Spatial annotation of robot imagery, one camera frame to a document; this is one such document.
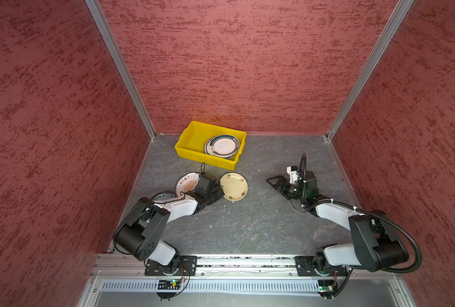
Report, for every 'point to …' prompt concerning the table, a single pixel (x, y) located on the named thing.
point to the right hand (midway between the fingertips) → (269, 186)
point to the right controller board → (326, 288)
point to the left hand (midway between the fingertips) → (224, 194)
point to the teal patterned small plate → (164, 195)
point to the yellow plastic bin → (191, 140)
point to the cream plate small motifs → (234, 185)
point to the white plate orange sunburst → (186, 183)
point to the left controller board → (169, 284)
